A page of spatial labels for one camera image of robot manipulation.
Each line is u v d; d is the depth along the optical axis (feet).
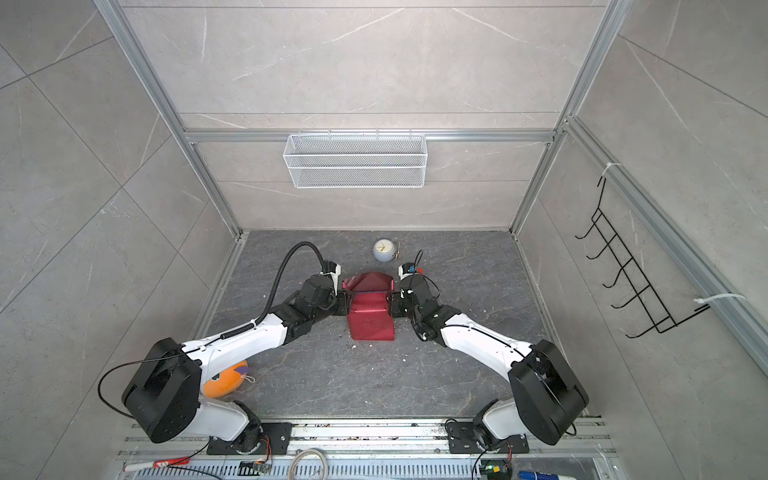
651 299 2.04
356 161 3.28
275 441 2.40
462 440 2.39
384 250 3.62
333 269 2.55
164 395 1.38
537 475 2.21
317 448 2.40
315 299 2.16
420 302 2.12
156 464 2.27
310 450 2.35
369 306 2.73
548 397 1.37
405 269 2.51
